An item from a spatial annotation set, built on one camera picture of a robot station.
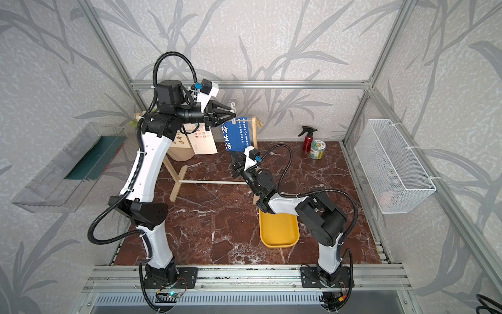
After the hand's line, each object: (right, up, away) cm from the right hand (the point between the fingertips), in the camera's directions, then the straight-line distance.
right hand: (231, 150), depth 75 cm
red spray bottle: (+38, +7, +34) cm, 51 cm away
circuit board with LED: (-24, -55, -3) cm, 60 cm away
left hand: (+2, +11, -12) cm, 17 cm away
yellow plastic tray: (+19, -35, +11) cm, 42 cm away
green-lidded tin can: (+42, +2, +33) cm, 54 cm away
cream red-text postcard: (-11, +3, -3) cm, 12 cm away
